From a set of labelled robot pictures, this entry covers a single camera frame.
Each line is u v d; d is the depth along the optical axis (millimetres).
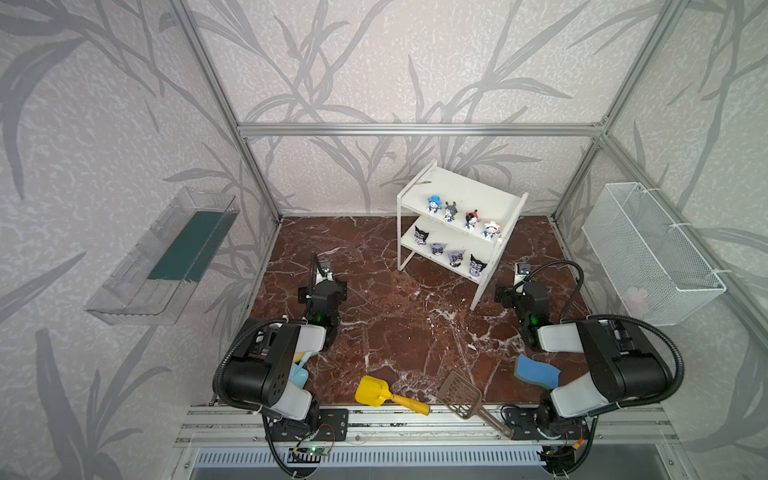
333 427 725
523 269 807
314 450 707
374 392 780
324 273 788
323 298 701
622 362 459
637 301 724
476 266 801
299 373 805
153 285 633
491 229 680
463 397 784
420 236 882
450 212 720
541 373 802
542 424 668
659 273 619
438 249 856
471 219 705
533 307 705
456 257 824
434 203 736
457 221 739
